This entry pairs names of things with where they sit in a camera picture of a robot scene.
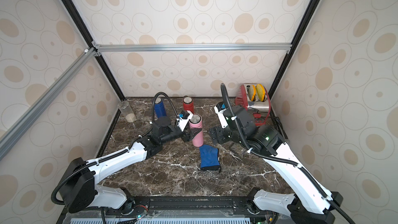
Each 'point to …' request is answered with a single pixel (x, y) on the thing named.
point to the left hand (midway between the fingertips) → (201, 125)
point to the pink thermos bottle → (196, 122)
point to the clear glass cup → (128, 112)
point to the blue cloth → (209, 157)
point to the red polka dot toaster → (255, 97)
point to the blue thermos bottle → (159, 108)
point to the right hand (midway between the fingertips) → (214, 130)
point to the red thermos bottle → (188, 103)
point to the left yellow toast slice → (252, 91)
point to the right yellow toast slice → (260, 90)
